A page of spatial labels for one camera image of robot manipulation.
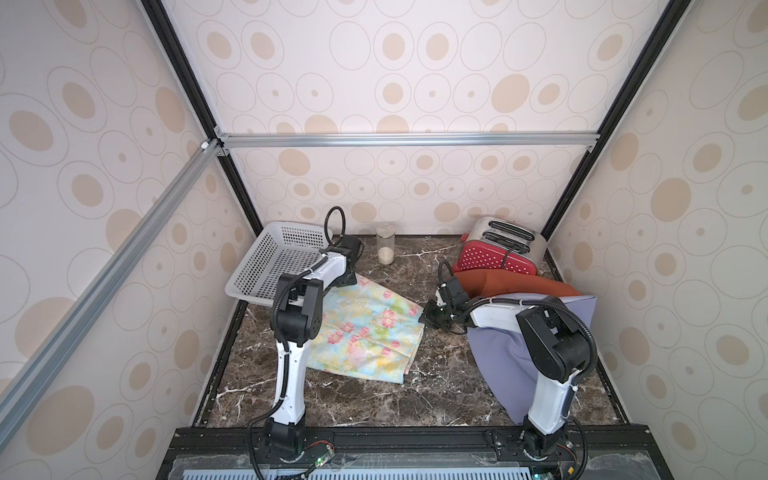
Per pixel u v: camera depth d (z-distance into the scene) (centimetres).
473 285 100
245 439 71
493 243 95
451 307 78
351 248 87
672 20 69
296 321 59
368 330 94
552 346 50
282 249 115
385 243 106
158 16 67
